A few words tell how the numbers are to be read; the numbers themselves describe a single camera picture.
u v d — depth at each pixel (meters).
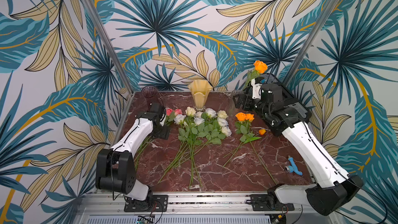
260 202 0.73
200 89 1.00
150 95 0.91
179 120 0.98
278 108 0.52
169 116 1.02
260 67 0.84
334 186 0.38
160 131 0.74
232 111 1.01
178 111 1.03
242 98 0.64
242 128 0.98
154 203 0.72
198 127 0.95
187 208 0.73
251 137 0.95
